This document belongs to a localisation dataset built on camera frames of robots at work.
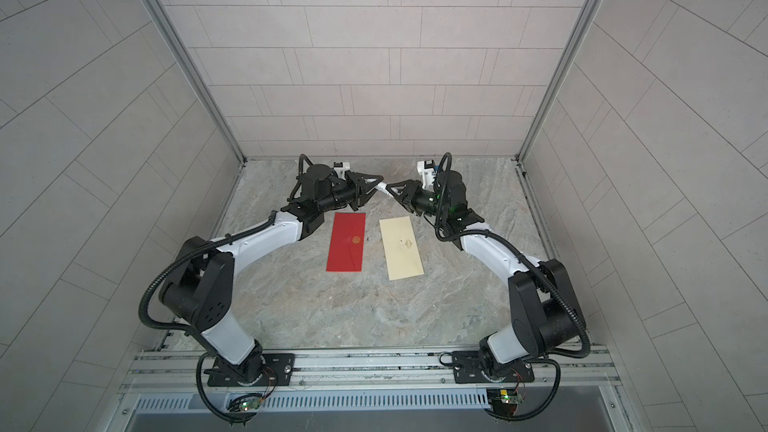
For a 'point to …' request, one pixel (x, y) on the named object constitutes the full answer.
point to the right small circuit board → (503, 400)
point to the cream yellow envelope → (401, 248)
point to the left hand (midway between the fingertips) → (390, 178)
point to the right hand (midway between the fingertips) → (387, 192)
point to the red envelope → (347, 242)
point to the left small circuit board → (245, 404)
